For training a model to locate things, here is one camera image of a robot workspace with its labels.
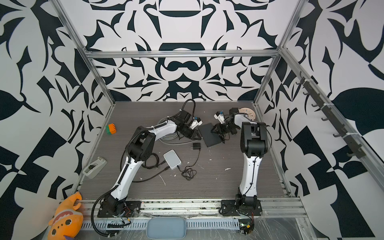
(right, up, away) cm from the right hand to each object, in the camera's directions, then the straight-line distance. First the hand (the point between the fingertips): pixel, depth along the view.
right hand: (215, 130), depth 102 cm
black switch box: (-4, -5, -2) cm, 7 cm away
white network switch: (-27, -16, -12) cm, 34 cm away
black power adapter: (+5, -4, -3) cm, 7 cm away
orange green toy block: (-70, +1, 0) cm, 70 cm away
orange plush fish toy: (-68, -35, -38) cm, 85 cm away
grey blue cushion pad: (-27, -41, -34) cm, 59 cm away
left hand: (-8, -3, -3) cm, 10 cm away
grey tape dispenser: (-69, -19, -19) cm, 74 cm away
